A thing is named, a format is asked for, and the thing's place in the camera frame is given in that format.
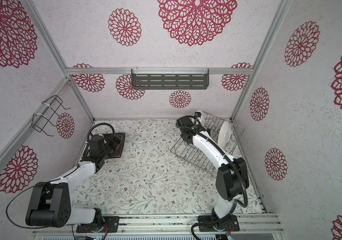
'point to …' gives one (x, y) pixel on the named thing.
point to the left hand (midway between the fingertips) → (121, 141)
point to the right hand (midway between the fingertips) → (200, 130)
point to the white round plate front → (224, 135)
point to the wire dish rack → (191, 153)
